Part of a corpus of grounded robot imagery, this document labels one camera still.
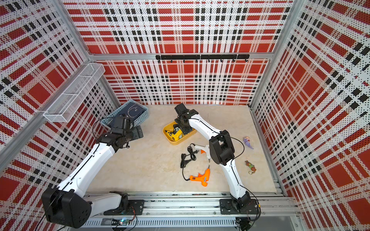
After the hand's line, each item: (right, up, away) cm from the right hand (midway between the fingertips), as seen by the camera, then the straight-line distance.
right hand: (180, 124), depth 96 cm
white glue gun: (+17, -17, -3) cm, 24 cm away
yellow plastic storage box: (-8, -3, +8) cm, 12 cm away
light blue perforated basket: (-35, +9, +11) cm, 38 cm away
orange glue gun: (+15, -31, -14) cm, 37 cm away
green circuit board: (-26, -47, -27) cm, 60 cm away
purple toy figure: (+46, -11, +1) cm, 47 cm away
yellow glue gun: (-3, -8, 0) cm, 8 cm away
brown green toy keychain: (+45, -27, -10) cm, 53 cm away
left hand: (-25, -4, -14) cm, 29 cm away
